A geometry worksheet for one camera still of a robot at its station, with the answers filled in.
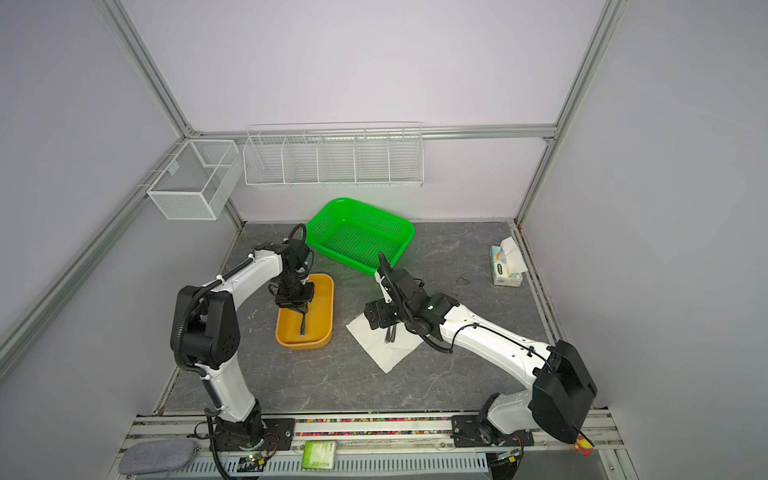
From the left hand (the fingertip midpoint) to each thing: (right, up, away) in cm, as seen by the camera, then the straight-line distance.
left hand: (306, 311), depth 88 cm
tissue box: (+65, +13, +11) cm, 67 cm away
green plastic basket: (+11, +25, +28) cm, 39 cm away
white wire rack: (+18, +51, +12) cm, 56 cm away
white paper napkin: (+25, -13, -2) cm, 28 cm away
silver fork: (-1, -4, 0) cm, 4 cm away
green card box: (+9, -30, -19) cm, 37 cm away
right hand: (+22, +2, -9) cm, 24 cm away
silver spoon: (+24, -8, +2) cm, 26 cm away
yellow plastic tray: (+3, -4, +3) cm, 6 cm away
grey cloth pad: (-29, -30, -19) cm, 46 cm away
